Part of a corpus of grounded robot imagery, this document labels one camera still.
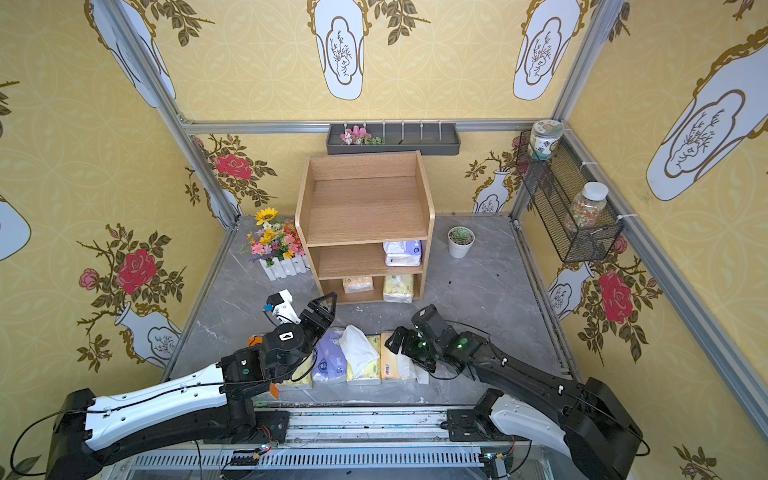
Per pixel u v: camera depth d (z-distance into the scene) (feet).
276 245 3.03
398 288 3.01
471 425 2.43
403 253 2.66
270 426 2.41
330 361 2.61
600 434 1.31
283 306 2.16
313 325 2.06
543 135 2.78
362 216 2.56
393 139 3.02
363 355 2.57
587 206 2.14
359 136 2.88
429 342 2.09
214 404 1.71
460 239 3.38
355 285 3.11
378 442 2.39
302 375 2.09
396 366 2.60
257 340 2.74
